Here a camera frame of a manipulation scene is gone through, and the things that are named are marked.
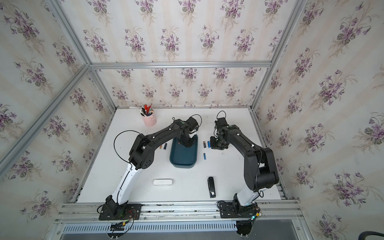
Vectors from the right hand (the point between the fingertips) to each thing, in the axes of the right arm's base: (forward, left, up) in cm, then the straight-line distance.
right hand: (215, 146), depth 91 cm
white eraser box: (-21, +29, -3) cm, 36 cm away
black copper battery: (+5, +6, -6) cm, 10 cm away
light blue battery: (-3, +4, +9) cm, 10 cm away
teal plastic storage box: (-4, +20, -5) cm, 22 cm away
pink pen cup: (+20, +45, 0) cm, 49 cm away
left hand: (+4, +16, -6) cm, 17 cm away
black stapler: (-23, +3, -3) cm, 24 cm away
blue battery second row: (-4, +6, -6) cm, 10 cm away
